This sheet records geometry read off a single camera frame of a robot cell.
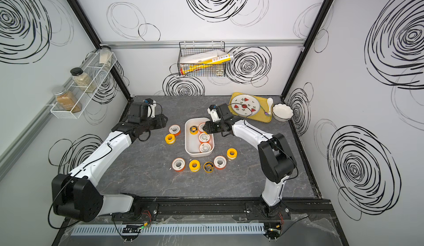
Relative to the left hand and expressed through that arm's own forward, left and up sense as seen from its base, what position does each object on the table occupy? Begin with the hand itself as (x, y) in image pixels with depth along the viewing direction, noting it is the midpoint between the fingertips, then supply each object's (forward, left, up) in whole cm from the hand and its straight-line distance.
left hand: (162, 118), depth 84 cm
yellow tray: (+20, -58, -19) cm, 64 cm away
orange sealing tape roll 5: (-17, -8, -18) cm, 26 cm away
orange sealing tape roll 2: (0, -21, -17) cm, 27 cm away
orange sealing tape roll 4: (+5, -2, -18) cm, 19 cm away
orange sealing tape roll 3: (-6, -22, -18) cm, 29 cm away
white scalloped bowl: (+21, -72, -17) cm, 77 cm away
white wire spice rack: (+25, +42, +8) cm, 50 cm away
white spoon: (+31, -66, -16) cm, 74 cm away
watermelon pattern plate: (+27, -47, -17) cm, 57 cm away
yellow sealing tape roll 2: (-17, -17, -18) cm, 30 cm away
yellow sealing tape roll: (-1, -1, -18) cm, 18 cm away
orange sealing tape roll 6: (-15, -30, -18) cm, 38 cm away
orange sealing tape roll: (+7, -18, -17) cm, 26 cm away
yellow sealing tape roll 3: (-10, -37, -18) cm, 42 cm away
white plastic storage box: (-2, -13, -19) cm, 24 cm away
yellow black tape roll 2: (-17, -24, -19) cm, 35 cm away
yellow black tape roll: (+5, -14, -18) cm, 23 cm away
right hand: (+1, -23, -8) cm, 24 cm away
